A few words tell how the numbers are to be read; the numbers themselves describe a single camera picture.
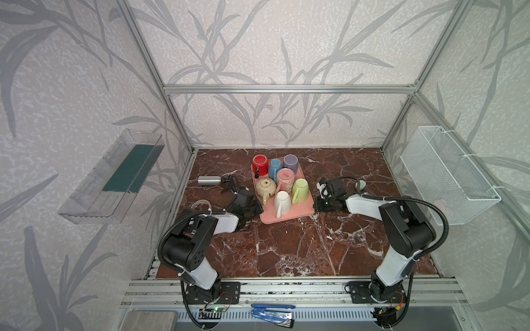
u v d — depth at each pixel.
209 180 1.02
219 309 0.70
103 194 0.64
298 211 0.94
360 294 0.73
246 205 0.78
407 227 0.49
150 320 0.66
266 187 0.94
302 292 0.75
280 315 0.68
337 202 0.73
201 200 0.98
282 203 0.89
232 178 1.08
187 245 0.47
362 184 1.04
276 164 1.02
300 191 0.93
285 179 0.94
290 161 1.05
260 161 1.05
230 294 0.72
